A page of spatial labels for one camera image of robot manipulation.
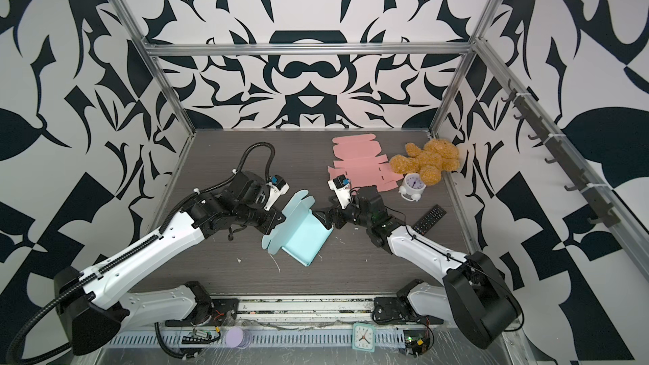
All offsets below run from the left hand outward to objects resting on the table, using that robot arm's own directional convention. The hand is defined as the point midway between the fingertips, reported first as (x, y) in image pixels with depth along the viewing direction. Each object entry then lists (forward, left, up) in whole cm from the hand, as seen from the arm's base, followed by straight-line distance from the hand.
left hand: (285, 213), depth 73 cm
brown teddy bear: (+29, -57, -11) cm, 65 cm away
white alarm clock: (+18, -46, -17) cm, 52 cm away
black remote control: (+3, -48, -17) cm, 51 cm away
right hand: (+5, -11, -4) cm, 13 cm away
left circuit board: (-27, +25, -19) cm, 41 cm away
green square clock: (-29, -21, -17) cm, 39 cm away
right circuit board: (-30, -36, -20) cm, 51 cm away
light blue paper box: (+1, -4, -18) cm, 19 cm away
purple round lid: (-28, +11, -10) cm, 32 cm away
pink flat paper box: (+31, -28, -19) cm, 46 cm away
